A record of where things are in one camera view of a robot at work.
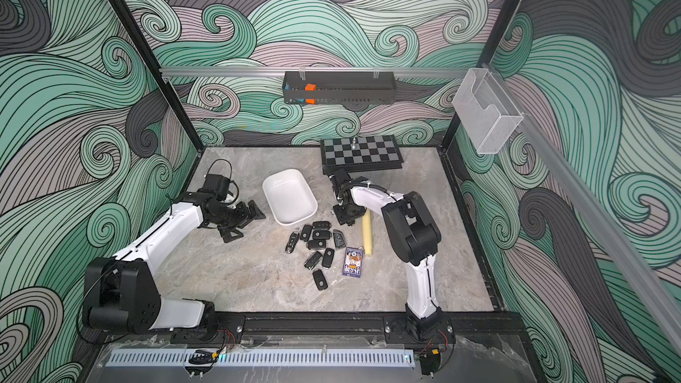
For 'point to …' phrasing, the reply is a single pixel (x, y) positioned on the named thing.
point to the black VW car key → (328, 257)
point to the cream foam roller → (367, 232)
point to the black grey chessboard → (360, 152)
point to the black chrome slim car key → (292, 242)
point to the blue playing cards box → (353, 261)
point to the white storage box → (289, 196)
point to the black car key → (306, 232)
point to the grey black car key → (340, 239)
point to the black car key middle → (318, 234)
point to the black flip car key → (313, 260)
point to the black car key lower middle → (316, 244)
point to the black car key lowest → (320, 280)
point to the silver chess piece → (354, 146)
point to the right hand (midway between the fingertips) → (351, 216)
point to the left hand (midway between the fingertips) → (255, 221)
